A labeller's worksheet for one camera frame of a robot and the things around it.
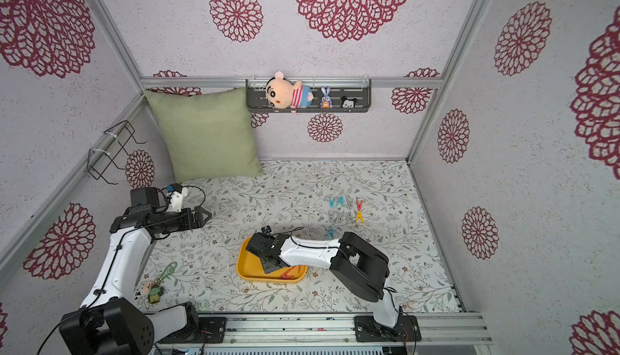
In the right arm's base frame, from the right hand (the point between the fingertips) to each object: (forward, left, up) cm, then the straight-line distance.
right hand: (269, 260), depth 87 cm
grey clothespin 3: (+20, -28, -3) cm, 35 cm away
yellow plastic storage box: (-2, +7, -2) cm, 8 cm away
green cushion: (+42, +27, +23) cm, 55 cm away
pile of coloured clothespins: (-5, -6, -1) cm, 8 cm away
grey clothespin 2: (+20, -23, -2) cm, 31 cm away
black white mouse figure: (+49, -28, +32) cm, 66 cm away
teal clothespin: (+12, -23, -1) cm, 26 cm away
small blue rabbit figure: (+48, -20, +34) cm, 62 cm away
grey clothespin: (+28, -31, -3) cm, 42 cm away
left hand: (+8, +23, +15) cm, 28 cm away
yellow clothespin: (+21, -34, -2) cm, 40 cm away
